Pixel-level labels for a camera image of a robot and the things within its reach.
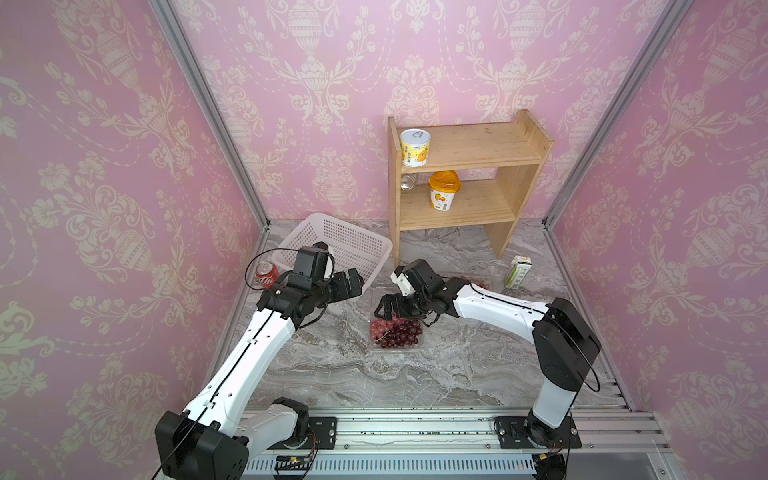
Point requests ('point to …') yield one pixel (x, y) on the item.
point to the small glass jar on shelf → (408, 181)
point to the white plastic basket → (352, 247)
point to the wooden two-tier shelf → (462, 176)
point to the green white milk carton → (518, 271)
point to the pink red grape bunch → (379, 328)
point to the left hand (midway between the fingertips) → (351, 285)
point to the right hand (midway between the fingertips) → (388, 313)
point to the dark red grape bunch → (403, 332)
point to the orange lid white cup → (443, 186)
